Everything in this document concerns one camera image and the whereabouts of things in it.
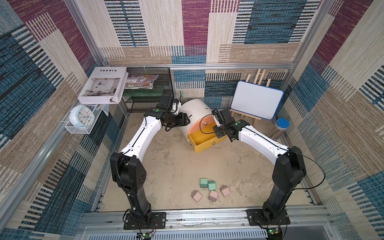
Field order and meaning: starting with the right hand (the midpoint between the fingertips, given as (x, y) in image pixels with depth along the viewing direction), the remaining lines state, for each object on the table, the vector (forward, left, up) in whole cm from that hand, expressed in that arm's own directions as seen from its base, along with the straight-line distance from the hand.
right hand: (219, 126), depth 90 cm
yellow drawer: (-5, +8, -6) cm, 11 cm away
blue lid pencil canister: (-3, -34, +3) cm, 35 cm away
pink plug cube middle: (-35, +5, -15) cm, 38 cm away
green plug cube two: (-28, +10, -15) cm, 33 cm away
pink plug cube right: (-32, -1, -15) cm, 35 cm away
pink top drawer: (-8, +11, +13) cm, 19 cm away
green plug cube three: (-29, +5, -16) cm, 34 cm away
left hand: (-1, +20, +6) cm, 21 cm away
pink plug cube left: (-34, +14, -15) cm, 40 cm away
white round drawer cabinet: (+8, +13, +6) cm, 17 cm away
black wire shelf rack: (+32, +56, -7) cm, 64 cm away
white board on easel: (+19, -26, +2) cm, 32 cm away
